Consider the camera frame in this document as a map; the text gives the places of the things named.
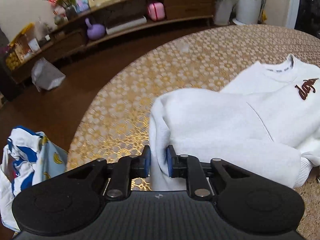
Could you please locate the green leafy plant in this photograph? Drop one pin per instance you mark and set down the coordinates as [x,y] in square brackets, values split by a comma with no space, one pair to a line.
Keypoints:
[223,10]

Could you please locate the white daydream sweatshirt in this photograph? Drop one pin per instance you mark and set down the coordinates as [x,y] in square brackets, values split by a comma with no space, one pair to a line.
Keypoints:
[266,120]

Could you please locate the white flat box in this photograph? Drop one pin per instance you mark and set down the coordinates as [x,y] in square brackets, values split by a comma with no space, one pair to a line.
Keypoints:
[127,25]

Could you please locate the banana print fabric basket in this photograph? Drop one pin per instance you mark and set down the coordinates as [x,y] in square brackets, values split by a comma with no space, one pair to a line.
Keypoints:
[51,162]

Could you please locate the gold floral tablecloth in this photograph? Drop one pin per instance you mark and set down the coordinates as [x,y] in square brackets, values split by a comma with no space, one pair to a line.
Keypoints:
[116,122]

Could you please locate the yellow snack box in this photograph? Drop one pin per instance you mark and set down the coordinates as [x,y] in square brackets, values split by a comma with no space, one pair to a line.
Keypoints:
[22,47]

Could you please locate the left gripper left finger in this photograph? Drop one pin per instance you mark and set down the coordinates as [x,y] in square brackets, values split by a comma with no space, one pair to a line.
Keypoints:
[124,171]

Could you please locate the blue white polo shirt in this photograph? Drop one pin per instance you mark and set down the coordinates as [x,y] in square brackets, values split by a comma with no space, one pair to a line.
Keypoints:
[24,147]

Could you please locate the pink flower pot plant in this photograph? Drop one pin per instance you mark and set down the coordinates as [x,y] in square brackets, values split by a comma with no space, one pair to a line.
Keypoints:
[67,5]

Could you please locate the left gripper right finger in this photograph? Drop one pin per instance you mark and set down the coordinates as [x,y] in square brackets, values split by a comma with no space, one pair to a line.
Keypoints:
[189,168]

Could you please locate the wooden tv cabinet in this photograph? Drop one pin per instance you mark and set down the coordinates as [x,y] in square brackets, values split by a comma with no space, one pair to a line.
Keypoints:
[71,37]

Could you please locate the translucent plastic bag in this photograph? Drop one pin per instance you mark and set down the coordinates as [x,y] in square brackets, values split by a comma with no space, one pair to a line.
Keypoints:
[45,75]

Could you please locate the pink case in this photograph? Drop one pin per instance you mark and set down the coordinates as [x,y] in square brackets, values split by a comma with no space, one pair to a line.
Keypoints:
[156,11]

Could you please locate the white cylindrical appliance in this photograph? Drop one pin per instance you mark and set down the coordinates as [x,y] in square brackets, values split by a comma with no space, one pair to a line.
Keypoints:
[247,12]

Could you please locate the purple gourd toy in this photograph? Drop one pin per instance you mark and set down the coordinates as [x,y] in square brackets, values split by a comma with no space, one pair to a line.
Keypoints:
[94,31]

